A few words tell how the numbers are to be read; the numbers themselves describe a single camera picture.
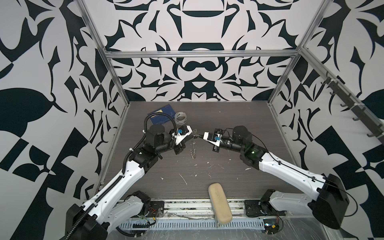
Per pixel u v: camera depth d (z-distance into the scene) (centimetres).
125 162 50
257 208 74
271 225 71
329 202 40
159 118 114
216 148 63
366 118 55
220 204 73
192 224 65
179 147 61
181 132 58
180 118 109
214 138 56
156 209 73
